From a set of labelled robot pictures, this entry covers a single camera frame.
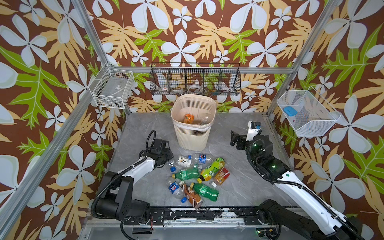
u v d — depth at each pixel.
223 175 0.83
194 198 0.75
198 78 0.96
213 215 0.75
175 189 0.78
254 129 0.61
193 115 1.01
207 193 0.77
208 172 0.83
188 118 0.98
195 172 0.85
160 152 0.70
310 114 0.81
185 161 0.88
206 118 0.90
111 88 0.86
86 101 0.72
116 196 0.43
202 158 0.89
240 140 0.65
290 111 0.88
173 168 0.88
